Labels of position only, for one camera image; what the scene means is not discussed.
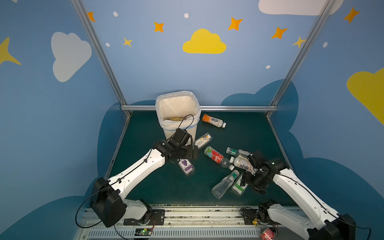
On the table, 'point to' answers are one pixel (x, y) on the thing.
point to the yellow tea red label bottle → (177, 118)
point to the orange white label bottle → (243, 163)
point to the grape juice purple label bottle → (186, 166)
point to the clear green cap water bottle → (236, 152)
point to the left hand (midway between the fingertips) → (194, 152)
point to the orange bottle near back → (214, 121)
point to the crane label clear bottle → (203, 140)
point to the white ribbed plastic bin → (178, 110)
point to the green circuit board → (143, 232)
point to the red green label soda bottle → (215, 156)
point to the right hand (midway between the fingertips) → (247, 184)
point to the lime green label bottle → (236, 188)
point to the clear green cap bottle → (219, 190)
